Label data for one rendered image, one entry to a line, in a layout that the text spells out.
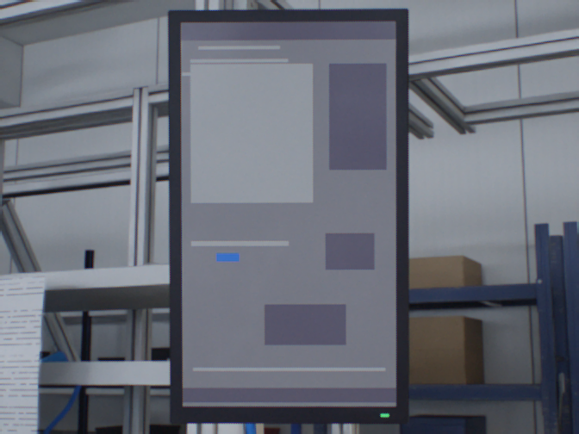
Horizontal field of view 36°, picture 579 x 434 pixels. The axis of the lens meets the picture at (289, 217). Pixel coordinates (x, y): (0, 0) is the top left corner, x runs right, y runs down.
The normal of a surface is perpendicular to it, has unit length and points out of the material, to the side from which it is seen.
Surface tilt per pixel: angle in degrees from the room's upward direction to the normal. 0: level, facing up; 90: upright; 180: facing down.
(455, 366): 90
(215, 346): 101
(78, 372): 90
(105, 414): 90
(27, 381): 90
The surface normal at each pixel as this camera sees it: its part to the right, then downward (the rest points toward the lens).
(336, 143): -0.01, 0.02
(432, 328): -0.44, -0.16
